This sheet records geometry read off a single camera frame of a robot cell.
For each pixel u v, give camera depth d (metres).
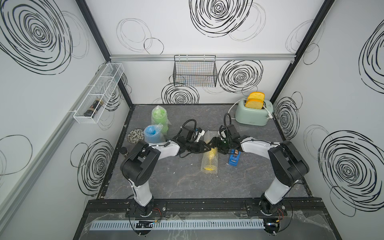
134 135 0.99
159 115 0.91
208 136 0.93
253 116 0.98
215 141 0.83
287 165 0.51
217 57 0.90
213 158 0.85
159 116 0.91
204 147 0.81
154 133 0.84
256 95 0.96
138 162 0.48
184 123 0.75
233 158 0.89
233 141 0.73
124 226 0.69
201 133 0.85
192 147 0.78
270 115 0.95
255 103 0.94
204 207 0.75
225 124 0.75
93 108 0.67
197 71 1.24
